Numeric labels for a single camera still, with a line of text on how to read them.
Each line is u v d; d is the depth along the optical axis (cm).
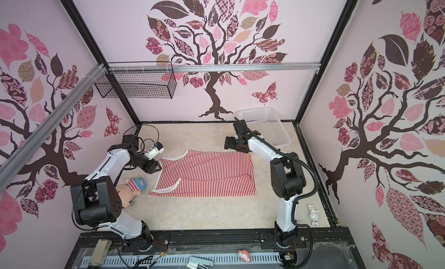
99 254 68
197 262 67
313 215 79
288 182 51
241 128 75
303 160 46
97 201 45
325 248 72
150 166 77
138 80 95
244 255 66
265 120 118
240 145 72
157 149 81
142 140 78
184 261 70
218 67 94
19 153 52
